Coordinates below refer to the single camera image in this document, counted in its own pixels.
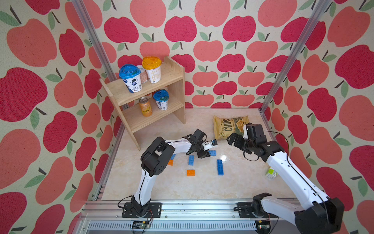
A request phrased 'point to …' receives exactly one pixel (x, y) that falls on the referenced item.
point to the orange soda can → (146, 108)
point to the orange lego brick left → (170, 162)
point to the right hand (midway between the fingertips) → (234, 143)
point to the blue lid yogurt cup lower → (161, 97)
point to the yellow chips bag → (225, 126)
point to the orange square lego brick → (190, 172)
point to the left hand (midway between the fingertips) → (209, 154)
